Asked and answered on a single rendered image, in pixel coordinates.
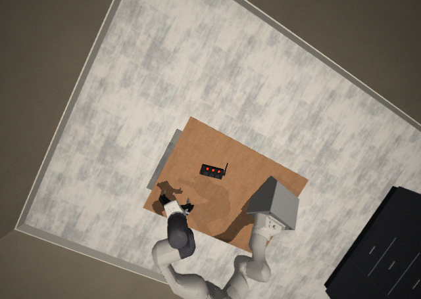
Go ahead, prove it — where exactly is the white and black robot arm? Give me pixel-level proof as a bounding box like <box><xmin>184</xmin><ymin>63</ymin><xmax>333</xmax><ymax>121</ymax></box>
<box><xmin>152</xmin><ymin>200</ymin><xmax>285</xmax><ymax>299</ymax></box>

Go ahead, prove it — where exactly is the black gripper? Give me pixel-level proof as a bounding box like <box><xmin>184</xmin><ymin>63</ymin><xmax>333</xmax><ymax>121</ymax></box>
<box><xmin>159</xmin><ymin>191</ymin><xmax>194</xmax><ymax>216</ymax></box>

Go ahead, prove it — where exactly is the black power strip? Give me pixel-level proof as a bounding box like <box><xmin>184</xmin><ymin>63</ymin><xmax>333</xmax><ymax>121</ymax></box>
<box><xmin>201</xmin><ymin>164</ymin><xmax>226</xmax><ymax>179</ymax></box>

